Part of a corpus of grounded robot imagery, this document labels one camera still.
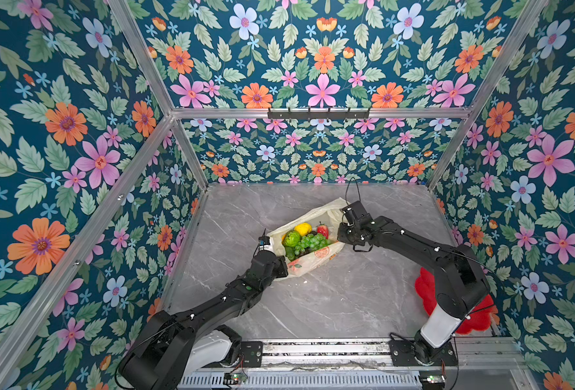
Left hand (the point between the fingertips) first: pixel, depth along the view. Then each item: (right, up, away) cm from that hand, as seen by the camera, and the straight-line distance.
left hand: (289, 256), depth 86 cm
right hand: (+21, +9, +6) cm, 23 cm away
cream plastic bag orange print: (+15, +15, +4) cm, 21 cm away
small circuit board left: (-15, -33, -16) cm, 39 cm away
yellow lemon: (+5, +9, +12) cm, 15 cm away
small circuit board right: (+43, -33, -16) cm, 57 cm away
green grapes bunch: (+7, +4, +4) cm, 9 cm away
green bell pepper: (0, +5, +7) cm, 9 cm away
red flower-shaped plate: (+65, -19, -7) cm, 68 cm away
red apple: (+13, +8, +12) cm, 20 cm away
